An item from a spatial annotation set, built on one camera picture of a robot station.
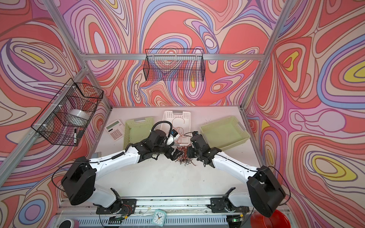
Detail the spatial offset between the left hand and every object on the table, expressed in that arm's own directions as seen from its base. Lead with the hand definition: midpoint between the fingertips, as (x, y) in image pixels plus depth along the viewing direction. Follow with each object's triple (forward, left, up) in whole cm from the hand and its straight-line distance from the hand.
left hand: (180, 147), depth 81 cm
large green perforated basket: (+19, -33, -14) cm, 40 cm away
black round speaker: (-35, +52, -8) cm, 63 cm away
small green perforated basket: (+21, +32, -12) cm, 41 cm away
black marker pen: (0, +54, +12) cm, 55 cm away
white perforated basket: (+27, -1, -11) cm, 29 cm away
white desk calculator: (+21, +47, -10) cm, 53 cm away
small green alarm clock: (-33, +10, -11) cm, 36 cm away
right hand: (0, -6, -6) cm, 8 cm away
